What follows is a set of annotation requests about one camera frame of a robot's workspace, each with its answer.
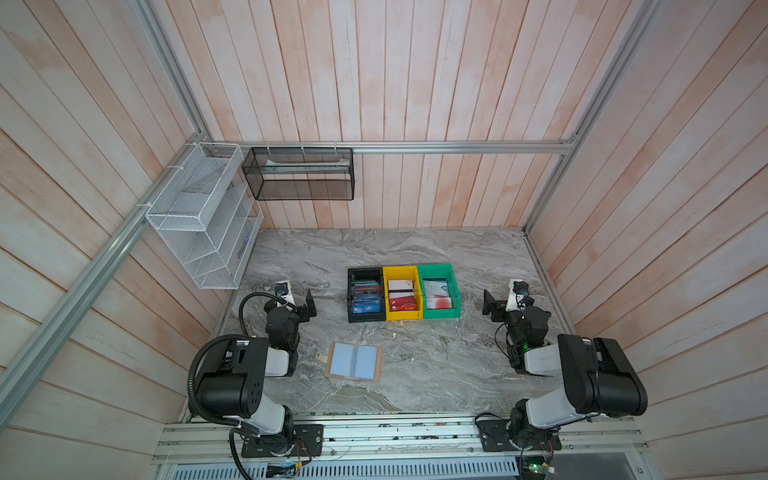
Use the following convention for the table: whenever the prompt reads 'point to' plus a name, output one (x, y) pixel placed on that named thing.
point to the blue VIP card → (366, 306)
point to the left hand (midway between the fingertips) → (296, 294)
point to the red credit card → (407, 303)
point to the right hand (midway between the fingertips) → (501, 288)
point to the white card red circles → (439, 303)
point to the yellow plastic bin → (392, 273)
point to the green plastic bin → (440, 271)
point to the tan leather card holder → (352, 361)
